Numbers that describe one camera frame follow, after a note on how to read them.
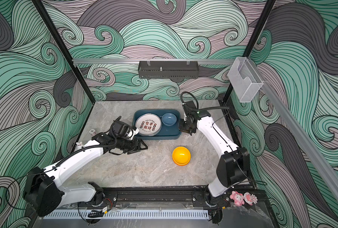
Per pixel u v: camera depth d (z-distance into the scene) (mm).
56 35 815
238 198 710
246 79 791
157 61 922
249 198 712
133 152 711
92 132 941
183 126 743
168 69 951
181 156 854
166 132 979
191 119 589
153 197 746
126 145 669
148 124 1020
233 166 419
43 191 389
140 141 710
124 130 649
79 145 853
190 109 621
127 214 697
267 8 711
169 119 1061
